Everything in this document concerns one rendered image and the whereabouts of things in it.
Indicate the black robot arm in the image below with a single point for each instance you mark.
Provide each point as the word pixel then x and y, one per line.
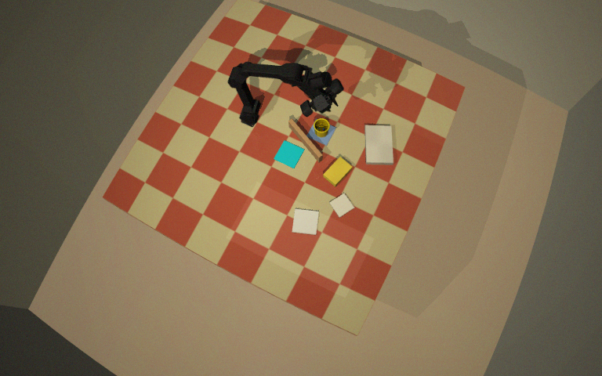
pixel 289 73

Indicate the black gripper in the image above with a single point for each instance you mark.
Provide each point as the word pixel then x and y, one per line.
pixel 333 90

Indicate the white square tile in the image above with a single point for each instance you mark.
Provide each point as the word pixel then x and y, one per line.
pixel 305 222

